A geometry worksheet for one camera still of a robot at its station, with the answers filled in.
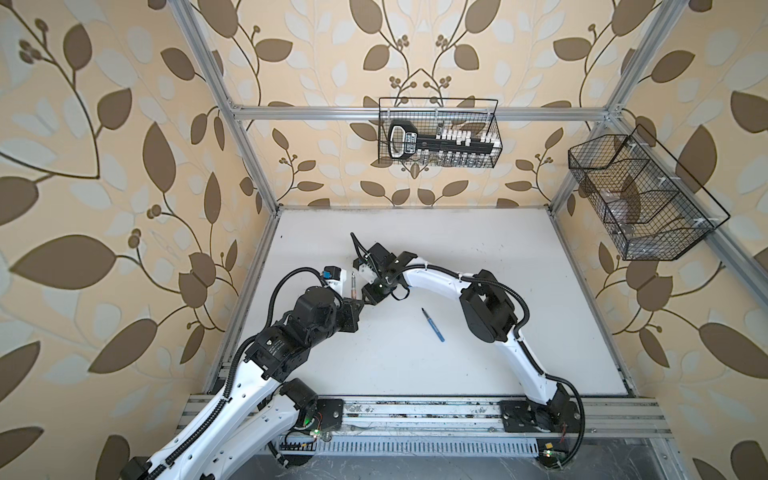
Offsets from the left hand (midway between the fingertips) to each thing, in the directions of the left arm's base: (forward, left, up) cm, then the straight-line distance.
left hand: (365, 302), depth 72 cm
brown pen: (+3, +3, +3) cm, 5 cm away
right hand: (+12, +2, -21) cm, 24 cm away
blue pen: (0, -21, -22) cm, 30 cm away
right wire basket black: (+25, -71, +12) cm, 76 cm away
